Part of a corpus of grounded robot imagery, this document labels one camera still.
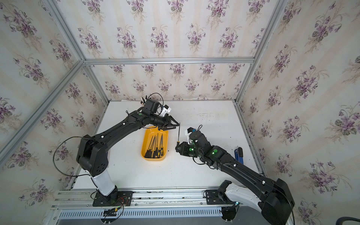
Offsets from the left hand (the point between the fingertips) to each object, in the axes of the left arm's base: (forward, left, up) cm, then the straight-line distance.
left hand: (178, 126), depth 78 cm
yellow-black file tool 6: (-2, +11, -22) cm, 24 cm away
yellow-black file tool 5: (-2, +15, -21) cm, 26 cm away
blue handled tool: (-9, -38, -17) cm, 43 cm away
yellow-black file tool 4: (-5, +16, -21) cm, 27 cm away
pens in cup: (+32, +27, -12) cm, 44 cm away
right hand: (-12, +1, -5) cm, 13 cm away
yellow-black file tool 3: (-5, +18, -21) cm, 28 cm away
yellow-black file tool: (-8, 0, -4) cm, 9 cm away
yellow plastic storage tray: (+7, +21, -18) cm, 28 cm away
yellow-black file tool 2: (-8, +20, -20) cm, 30 cm away
